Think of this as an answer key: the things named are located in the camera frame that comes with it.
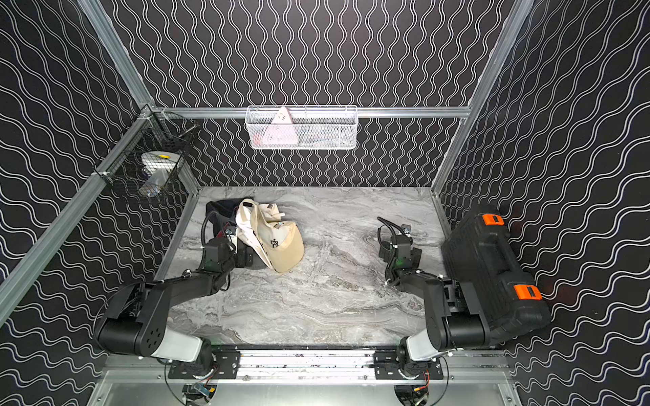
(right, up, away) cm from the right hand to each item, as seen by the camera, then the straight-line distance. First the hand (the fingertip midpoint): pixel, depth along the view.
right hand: (402, 245), depth 95 cm
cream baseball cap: (-51, +13, +6) cm, 53 cm away
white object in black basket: (-82, +27, -13) cm, 88 cm away
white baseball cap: (-56, +7, -9) cm, 57 cm away
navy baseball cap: (-68, +15, +3) cm, 69 cm away
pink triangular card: (-45, +41, -5) cm, 61 cm away
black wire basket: (-92, +43, 0) cm, 102 cm away
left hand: (-61, +1, -1) cm, 61 cm away
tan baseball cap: (-46, +1, 0) cm, 46 cm away
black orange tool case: (+16, +1, -21) cm, 27 cm away
